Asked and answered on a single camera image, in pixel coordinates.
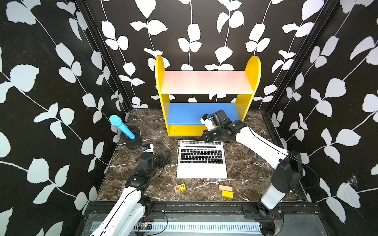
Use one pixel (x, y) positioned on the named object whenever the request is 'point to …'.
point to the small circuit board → (143, 225)
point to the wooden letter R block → (177, 188)
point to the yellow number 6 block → (182, 187)
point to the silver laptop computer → (196, 159)
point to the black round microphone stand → (136, 143)
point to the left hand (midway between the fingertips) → (165, 152)
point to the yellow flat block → (227, 193)
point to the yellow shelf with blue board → (183, 119)
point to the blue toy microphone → (117, 120)
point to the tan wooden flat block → (224, 188)
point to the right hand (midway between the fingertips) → (199, 136)
